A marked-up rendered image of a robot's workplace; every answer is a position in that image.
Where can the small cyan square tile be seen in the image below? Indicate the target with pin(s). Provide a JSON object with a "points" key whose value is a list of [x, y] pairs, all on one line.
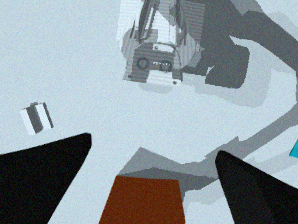
{"points": [[294, 153]]}

